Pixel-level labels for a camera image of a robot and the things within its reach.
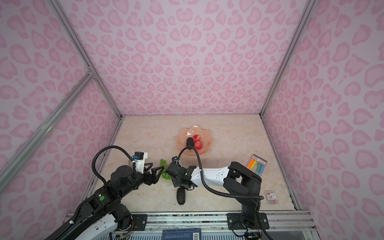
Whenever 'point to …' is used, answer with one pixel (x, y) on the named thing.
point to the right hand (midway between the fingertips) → (177, 178)
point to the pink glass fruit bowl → (181, 141)
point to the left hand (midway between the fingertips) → (158, 164)
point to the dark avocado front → (181, 196)
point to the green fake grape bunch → (163, 163)
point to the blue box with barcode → (187, 234)
